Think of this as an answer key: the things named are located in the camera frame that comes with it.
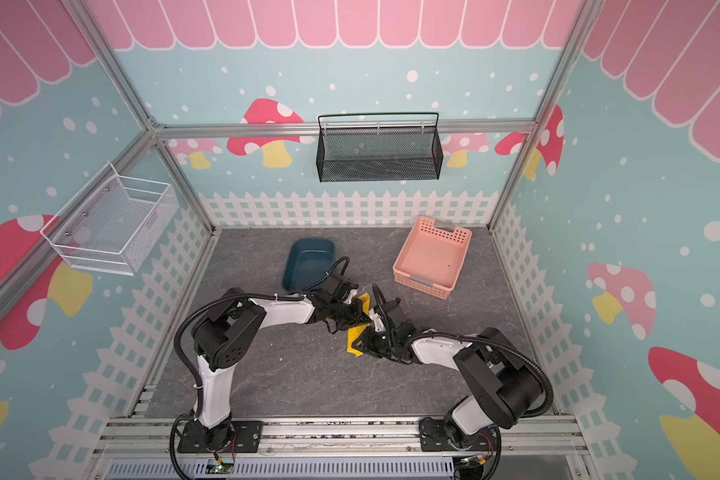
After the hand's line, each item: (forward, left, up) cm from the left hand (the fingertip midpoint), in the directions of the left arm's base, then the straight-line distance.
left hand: (371, 324), depth 93 cm
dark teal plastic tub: (+28, +26, -4) cm, 38 cm away
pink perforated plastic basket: (+29, -23, -2) cm, 37 cm away
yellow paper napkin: (-4, +5, +2) cm, 7 cm away
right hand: (-8, +5, +3) cm, 10 cm away
